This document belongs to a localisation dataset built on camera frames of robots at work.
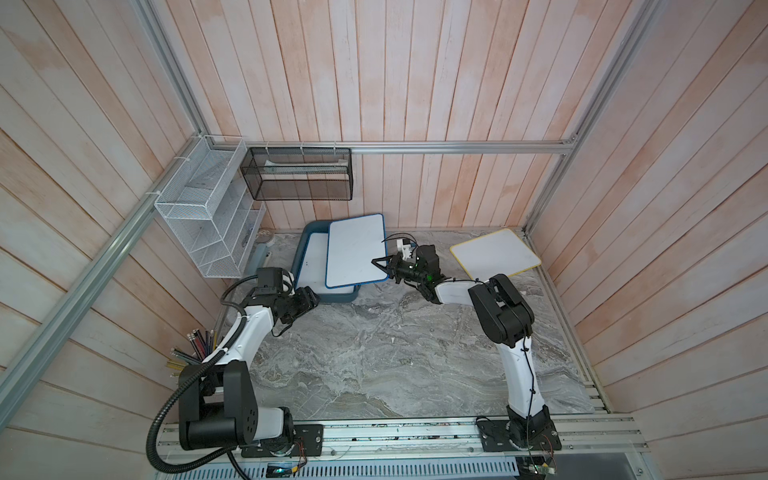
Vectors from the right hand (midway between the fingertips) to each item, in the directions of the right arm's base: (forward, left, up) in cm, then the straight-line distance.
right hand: (370, 261), depth 94 cm
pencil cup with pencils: (-29, +43, +2) cm, 52 cm away
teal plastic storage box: (+22, +23, -6) cm, 33 cm away
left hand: (-15, +17, -3) cm, 22 cm away
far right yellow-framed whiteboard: (+18, -50, -17) cm, 56 cm away
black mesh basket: (+32, +27, +12) cm, 43 cm away
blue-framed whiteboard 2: (+8, +7, -1) cm, 10 cm away
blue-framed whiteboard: (+5, +22, -10) cm, 24 cm away
